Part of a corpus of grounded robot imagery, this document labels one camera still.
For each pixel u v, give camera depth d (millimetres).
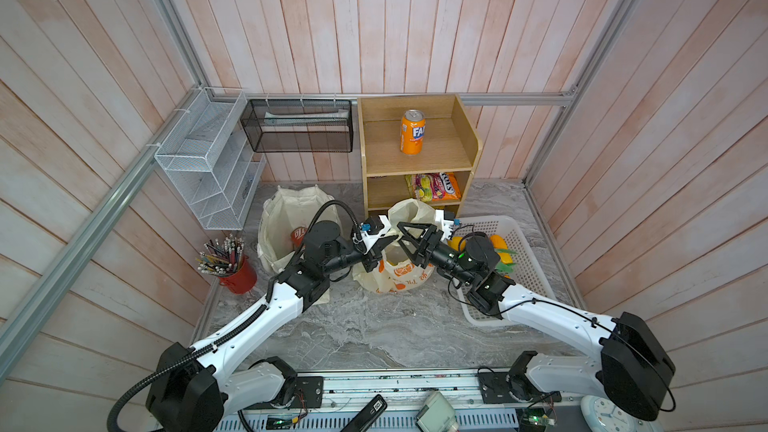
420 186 928
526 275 880
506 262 929
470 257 566
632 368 404
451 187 928
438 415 662
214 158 766
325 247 550
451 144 880
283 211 887
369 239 584
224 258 854
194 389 378
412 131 765
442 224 686
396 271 716
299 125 1017
